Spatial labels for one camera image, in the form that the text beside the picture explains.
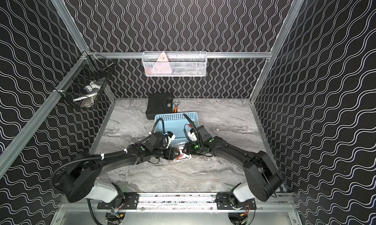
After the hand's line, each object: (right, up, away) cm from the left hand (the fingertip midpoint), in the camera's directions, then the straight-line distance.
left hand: (178, 151), depth 83 cm
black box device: (-16, +30, +26) cm, 43 cm away
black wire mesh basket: (-61, +40, +9) cm, 73 cm away
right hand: (+4, 0, +1) cm, 4 cm away
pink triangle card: (-10, +51, +7) cm, 53 cm away
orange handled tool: (-4, +26, +30) cm, 40 cm away
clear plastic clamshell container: (+2, -3, 0) cm, 4 cm away
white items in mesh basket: (-51, +35, +2) cm, 62 cm away
